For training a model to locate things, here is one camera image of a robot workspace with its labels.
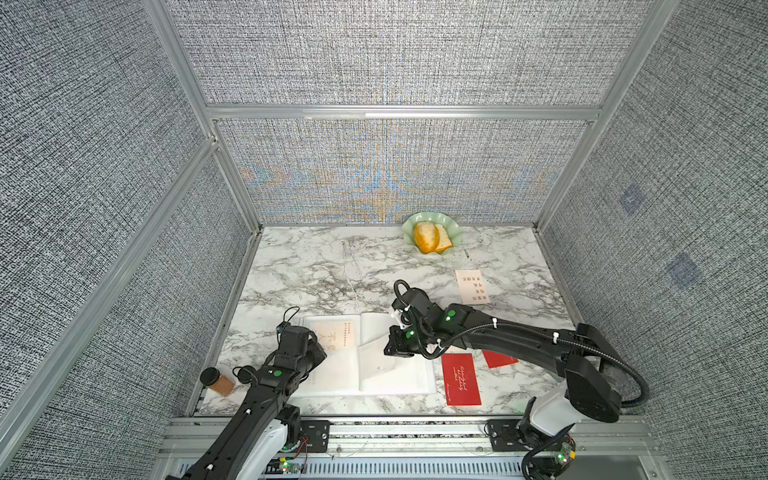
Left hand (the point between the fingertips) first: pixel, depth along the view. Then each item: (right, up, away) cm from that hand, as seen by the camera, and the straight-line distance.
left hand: (326, 344), depth 86 cm
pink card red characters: (+47, +15, +17) cm, 52 cm away
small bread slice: (+39, +31, +25) cm, 56 cm away
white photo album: (+9, -5, -1) cm, 10 cm away
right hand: (+16, +2, -10) cm, 18 cm away
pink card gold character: (+2, +2, +5) cm, 5 cm away
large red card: (+38, -9, -3) cm, 39 cm away
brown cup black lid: (-25, -5, -12) cm, 28 cm away
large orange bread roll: (+32, +32, +21) cm, 50 cm away
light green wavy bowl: (+43, +37, +27) cm, 63 cm away
